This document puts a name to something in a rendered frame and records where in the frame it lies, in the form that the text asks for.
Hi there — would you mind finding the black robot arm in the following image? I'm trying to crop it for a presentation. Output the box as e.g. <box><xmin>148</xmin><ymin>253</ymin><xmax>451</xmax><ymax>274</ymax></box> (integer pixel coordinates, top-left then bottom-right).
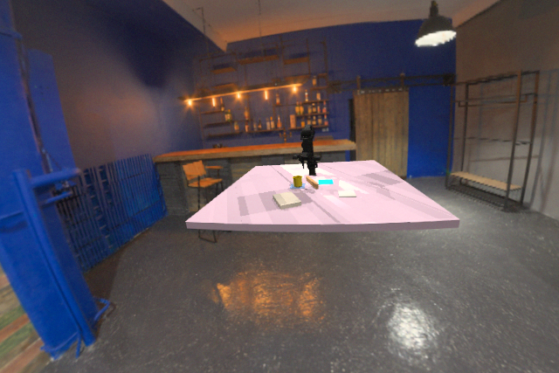
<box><xmin>300</xmin><ymin>124</ymin><xmax>318</xmax><ymax>176</ymax></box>

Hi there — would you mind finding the cream flat rectangular block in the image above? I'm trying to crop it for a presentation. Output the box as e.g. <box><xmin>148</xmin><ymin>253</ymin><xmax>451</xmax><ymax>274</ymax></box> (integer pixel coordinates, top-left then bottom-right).
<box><xmin>273</xmin><ymin>191</ymin><xmax>301</xmax><ymax>210</ymax></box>

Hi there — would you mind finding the cream flat rectangular pad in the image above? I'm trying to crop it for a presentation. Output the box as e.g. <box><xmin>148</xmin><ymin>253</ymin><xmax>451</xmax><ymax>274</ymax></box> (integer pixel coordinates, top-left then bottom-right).
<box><xmin>338</xmin><ymin>190</ymin><xmax>356</xmax><ymax>197</ymax></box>

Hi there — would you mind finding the light wooden plank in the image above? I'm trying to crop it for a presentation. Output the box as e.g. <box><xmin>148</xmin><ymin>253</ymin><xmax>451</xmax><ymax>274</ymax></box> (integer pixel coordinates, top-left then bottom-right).
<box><xmin>306</xmin><ymin>176</ymin><xmax>319</xmax><ymax>189</ymax></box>

